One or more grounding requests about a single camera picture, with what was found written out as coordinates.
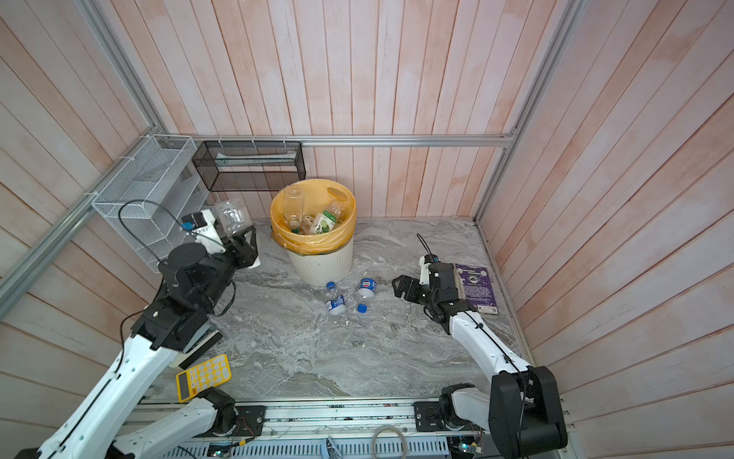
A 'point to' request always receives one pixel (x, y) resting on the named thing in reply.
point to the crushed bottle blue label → (336, 305)
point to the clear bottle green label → (293, 197)
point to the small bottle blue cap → (361, 308)
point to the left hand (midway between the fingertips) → (252, 233)
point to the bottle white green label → (325, 223)
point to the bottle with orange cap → (336, 209)
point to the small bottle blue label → (369, 284)
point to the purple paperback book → (474, 284)
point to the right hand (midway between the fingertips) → (404, 283)
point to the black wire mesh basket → (257, 165)
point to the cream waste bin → (322, 269)
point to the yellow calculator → (210, 373)
